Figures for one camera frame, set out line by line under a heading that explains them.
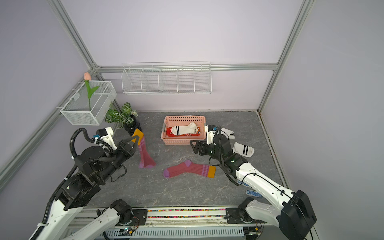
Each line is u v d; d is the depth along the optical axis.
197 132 1.05
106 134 0.53
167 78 1.00
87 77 0.83
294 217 0.39
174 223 0.73
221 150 0.56
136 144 0.60
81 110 0.82
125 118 0.86
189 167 0.91
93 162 0.41
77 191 0.40
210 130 0.68
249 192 0.81
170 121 1.11
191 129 1.06
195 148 0.68
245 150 0.97
